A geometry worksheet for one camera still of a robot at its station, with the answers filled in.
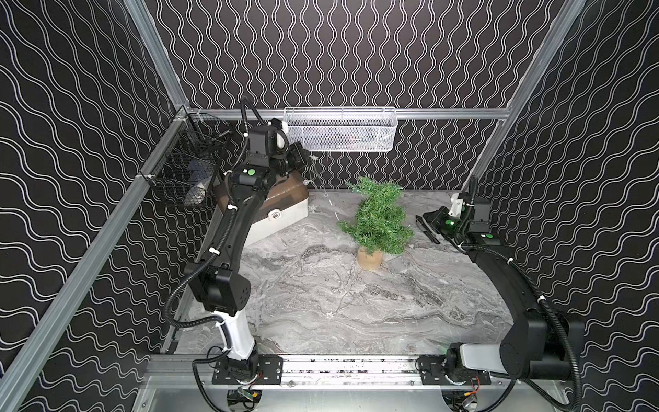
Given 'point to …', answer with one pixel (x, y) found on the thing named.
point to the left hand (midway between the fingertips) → (309, 144)
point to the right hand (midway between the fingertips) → (425, 212)
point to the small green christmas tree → (380, 225)
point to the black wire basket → (186, 169)
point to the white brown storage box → (286, 204)
